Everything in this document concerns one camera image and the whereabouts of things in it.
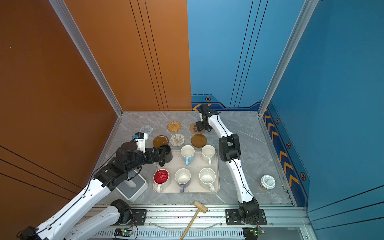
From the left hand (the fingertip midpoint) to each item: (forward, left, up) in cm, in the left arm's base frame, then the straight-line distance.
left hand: (160, 147), depth 74 cm
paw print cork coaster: (+29, -16, -21) cm, 39 cm away
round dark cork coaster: (+19, -20, -21) cm, 35 cm away
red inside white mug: (-7, +2, -20) cm, 22 cm away
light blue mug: (+8, -13, -17) cm, 23 cm away
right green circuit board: (-33, -45, -22) cm, 60 cm away
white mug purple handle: (-7, -10, -21) cm, 24 cm away
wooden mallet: (-22, -21, -21) cm, 37 cm away
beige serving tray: (-6, -19, -22) cm, 30 cm away
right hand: (+31, -23, -21) cm, 44 cm away
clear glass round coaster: (+29, +19, -21) cm, 40 cm away
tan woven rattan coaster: (+32, -1, -22) cm, 39 cm away
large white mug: (-7, -25, -20) cm, 32 cm away
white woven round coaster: (+19, -5, -21) cm, 29 cm away
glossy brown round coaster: (+19, +7, -22) cm, 30 cm away
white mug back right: (+7, -25, -17) cm, 31 cm away
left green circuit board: (-33, +16, -24) cm, 43 cm away
